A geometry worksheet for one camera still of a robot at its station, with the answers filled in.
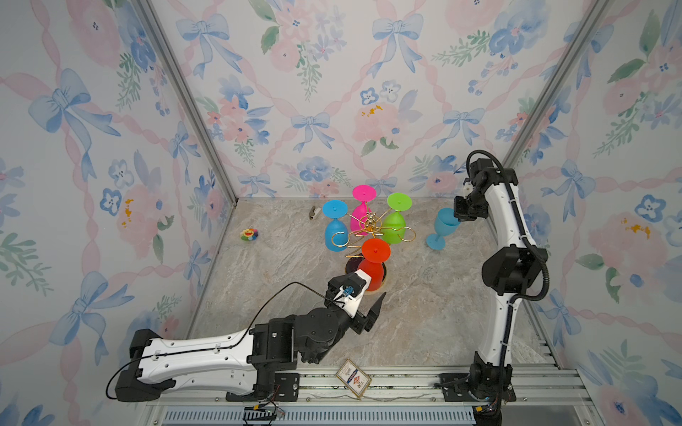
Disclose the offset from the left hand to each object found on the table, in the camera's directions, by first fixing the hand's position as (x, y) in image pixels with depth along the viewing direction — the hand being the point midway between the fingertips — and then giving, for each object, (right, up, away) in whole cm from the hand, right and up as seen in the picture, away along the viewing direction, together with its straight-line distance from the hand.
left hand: (370, 284), depth 60 cm
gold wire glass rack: (+3, +13, +15) cm, 20 cm away
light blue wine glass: (+28, +14, +30) cm, 44 cm away
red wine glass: (+2, +6, +8) cm, 10 cm away
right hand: (+35, +17, +32) cm, 51 cm away
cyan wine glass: (-8, +10, +24) cm, 27 cm away
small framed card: (-3, -30, +15) cm, 33 cm away
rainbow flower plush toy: (-44, +10, +47) cm, 65 cm away
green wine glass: (+10, +13, +24) cm, 29 cm away
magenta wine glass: (0, +23, +22) cm, 32 cm away
